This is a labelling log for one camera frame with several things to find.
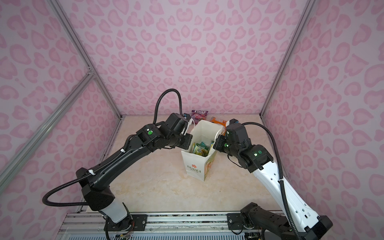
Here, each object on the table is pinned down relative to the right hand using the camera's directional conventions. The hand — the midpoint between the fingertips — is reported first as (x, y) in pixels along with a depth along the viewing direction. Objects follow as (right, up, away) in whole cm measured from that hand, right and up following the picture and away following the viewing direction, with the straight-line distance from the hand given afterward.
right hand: (214, 140), depth 70 cm
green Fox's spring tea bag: (-6, -5, +11) cm, 13 cm away
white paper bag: (-7, -10, -2) cm, 13 cm away
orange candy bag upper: (+5, +12, +44) cm, 46 cm away
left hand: (-10, 0, +1) cm, 10 cm away
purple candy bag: (-8, +16, +49) cm, 52 cm away
